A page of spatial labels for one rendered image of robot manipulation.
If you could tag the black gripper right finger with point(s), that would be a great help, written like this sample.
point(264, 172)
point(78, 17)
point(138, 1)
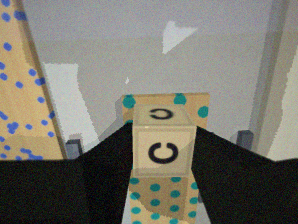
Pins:
point(238, 186)

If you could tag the beige labelled cube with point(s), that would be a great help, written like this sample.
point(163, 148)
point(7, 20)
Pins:
point(163, 140)

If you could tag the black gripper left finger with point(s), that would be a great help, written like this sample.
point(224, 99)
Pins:
point(90, 189)

